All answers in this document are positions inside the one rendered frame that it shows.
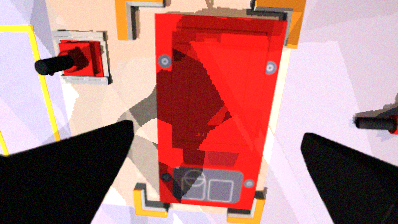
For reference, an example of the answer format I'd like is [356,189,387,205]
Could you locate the dark grey cylinder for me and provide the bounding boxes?
[355,115,398,135]

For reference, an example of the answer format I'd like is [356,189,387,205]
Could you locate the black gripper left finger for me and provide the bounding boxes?
[0,120,134,224]

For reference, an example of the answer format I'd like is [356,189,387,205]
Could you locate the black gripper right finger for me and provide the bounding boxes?
[300,132,398,224]

